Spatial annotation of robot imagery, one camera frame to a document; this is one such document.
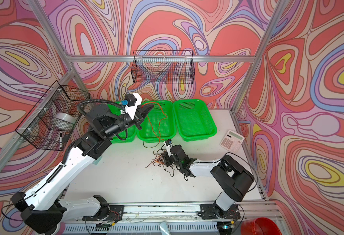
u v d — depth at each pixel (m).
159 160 0.92
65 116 0.74
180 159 0.69
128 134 0.55
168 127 1.10
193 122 1.14
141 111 0.52
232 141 0.99
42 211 0.38
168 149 0.78
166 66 0.96
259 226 0.69
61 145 0.71
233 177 0.46
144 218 0.73
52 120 0.69
